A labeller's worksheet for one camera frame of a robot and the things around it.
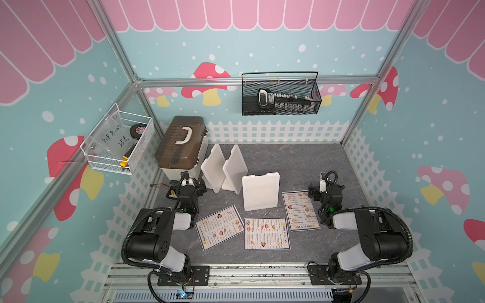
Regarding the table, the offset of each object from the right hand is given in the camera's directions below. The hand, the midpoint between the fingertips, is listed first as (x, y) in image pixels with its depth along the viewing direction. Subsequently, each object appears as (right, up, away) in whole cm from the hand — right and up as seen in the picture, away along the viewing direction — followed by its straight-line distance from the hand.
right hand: (321, 182), depth 94 cm
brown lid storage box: (-74, +19, +11) cm, 77 cm away
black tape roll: (-84, +24, -14) cm, 88 cm away
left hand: (-65, +1, -1) cm, 65 cm away
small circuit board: (-63, -41, -22) cm, 78 cm away
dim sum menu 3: (-11, -14, -2) cm, 18 cm away
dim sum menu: (-29, -23, -9) cm, 38 cm away
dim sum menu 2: (-50, -20, -7) cm, 55 cm away
